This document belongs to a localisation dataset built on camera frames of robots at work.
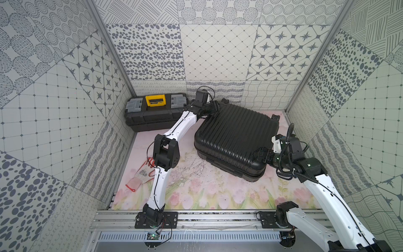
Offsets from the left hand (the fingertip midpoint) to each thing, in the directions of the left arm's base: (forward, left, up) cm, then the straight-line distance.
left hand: (225, 107), depth 92 cm
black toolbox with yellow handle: (+1, +46, -6) cm, 46 cm away
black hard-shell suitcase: (-10, -3, -17) cm, 20 cm away
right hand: (-31, -16, -5) cm, 35 cm away
